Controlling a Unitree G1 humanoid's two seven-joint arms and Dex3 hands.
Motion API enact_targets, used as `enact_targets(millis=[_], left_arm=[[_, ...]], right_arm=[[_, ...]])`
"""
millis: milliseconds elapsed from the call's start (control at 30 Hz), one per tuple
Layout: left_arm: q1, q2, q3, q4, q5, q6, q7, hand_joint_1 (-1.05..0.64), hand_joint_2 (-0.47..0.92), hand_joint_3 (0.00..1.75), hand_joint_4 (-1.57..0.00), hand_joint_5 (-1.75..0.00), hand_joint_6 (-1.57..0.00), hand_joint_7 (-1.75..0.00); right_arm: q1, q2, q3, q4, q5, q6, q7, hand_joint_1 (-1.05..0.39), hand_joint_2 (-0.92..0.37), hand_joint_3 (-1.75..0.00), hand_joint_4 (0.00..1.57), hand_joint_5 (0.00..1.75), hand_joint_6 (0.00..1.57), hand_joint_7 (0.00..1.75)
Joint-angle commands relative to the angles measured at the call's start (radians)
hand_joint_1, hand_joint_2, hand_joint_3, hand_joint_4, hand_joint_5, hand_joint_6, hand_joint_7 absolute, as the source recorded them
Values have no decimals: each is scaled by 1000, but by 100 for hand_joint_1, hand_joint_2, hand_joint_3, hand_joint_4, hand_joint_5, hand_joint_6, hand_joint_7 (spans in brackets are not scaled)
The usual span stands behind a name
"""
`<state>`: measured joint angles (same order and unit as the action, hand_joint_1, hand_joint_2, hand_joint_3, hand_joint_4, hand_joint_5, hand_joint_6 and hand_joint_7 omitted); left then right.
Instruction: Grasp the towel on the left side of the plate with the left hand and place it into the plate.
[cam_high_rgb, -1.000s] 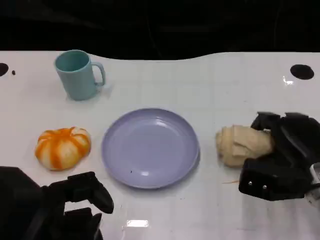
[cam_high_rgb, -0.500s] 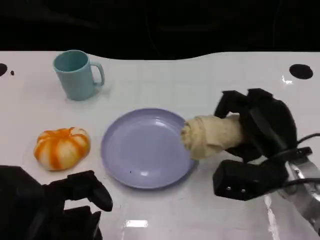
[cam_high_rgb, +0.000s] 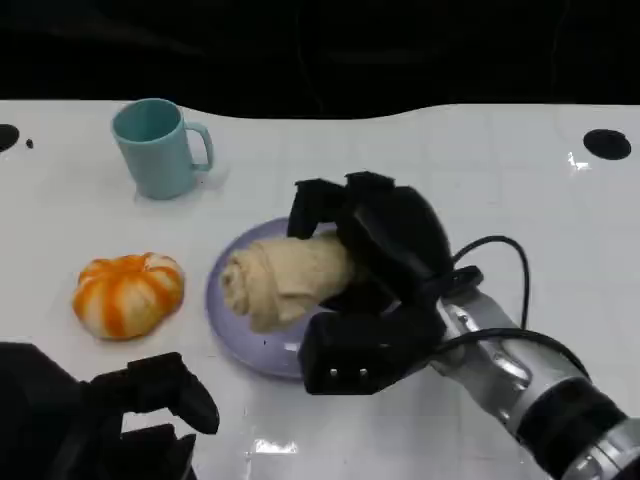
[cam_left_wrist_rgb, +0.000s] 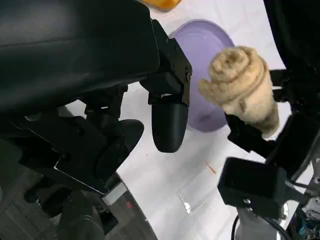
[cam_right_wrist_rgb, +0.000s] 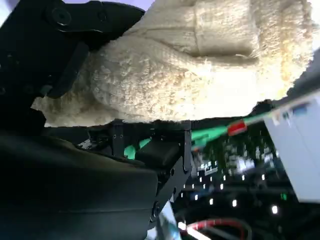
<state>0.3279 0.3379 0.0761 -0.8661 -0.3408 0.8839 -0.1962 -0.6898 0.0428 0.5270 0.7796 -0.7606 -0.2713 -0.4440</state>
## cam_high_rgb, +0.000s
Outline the lilac plate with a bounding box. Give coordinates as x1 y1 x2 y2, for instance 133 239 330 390
205 216 346 382

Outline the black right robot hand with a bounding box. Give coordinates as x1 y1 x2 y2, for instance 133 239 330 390
286 170 484 312

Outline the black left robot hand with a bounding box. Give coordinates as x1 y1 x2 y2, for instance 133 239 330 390
0 342 221 480

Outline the orange and white bread roll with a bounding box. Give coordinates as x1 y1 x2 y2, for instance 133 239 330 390
72 252 186 342

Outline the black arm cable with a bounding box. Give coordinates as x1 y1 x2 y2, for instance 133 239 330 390
433 235 592 379

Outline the pale green mug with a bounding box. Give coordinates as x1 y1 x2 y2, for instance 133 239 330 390
110 98 216 201

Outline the beige towel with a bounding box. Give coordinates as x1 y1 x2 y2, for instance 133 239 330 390
220 233 357 335

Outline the black table grommet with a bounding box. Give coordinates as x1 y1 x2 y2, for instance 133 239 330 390
0 123 21 154
582 128 633 162

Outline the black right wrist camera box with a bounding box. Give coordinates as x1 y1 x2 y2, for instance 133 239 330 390
297 305 447 397

